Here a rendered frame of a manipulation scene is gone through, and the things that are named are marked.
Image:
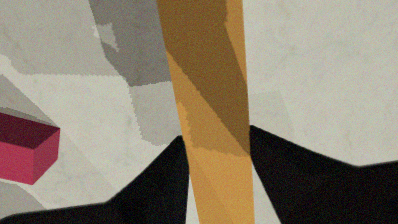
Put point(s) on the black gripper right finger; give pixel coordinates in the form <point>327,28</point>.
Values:
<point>306,187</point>

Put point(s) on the dark red rectangular bar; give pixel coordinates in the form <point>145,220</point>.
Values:
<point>27,148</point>

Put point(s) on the orange bar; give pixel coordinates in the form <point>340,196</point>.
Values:
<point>205,47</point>

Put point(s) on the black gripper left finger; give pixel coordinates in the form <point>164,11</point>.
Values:
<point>158,195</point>

